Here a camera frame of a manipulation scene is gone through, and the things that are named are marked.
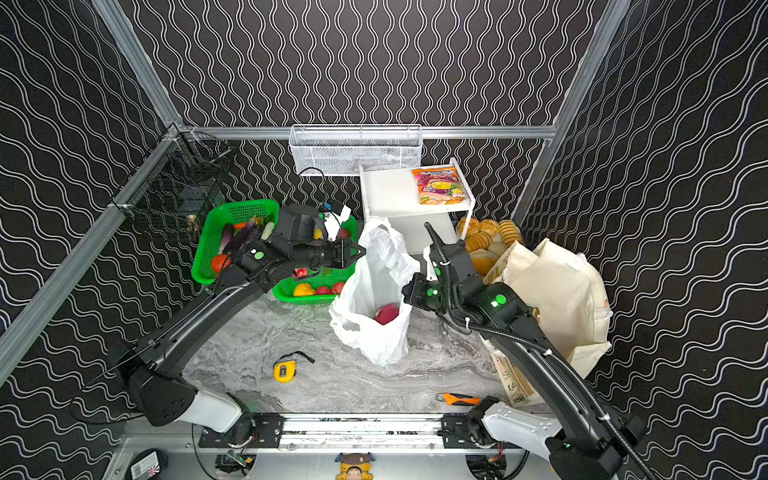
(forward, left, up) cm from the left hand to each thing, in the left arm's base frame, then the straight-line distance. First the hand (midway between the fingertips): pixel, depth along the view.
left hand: (374, 251), depth 68 cm
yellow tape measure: (-17, +26, -32) cm, 44 cm away
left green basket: (+37, +63, -23) cm, 77 cm away
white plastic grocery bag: (-1, +2, -25) cm, 25 cm away
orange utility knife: (-21, -21, -35) cm, 46 cm away
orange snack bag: (+22, -16, +2) cm, 27 cm away
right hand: (-6, -6, -7) cm, 11 cm away
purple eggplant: (+31, +60, -28) cm, 73 cm away
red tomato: (+16, +55, -25) cm, 62 cm away
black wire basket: (+34, +65, -6) cm, 74 cm away
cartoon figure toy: (-37, +4, -32) cm, 49 cm away
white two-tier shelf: (+21, -3, -1) cm, 21 cm away
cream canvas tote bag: (-1, -50, -18) cm, 54 cm away
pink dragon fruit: (-2, -2, -25) cm, 25 cm away
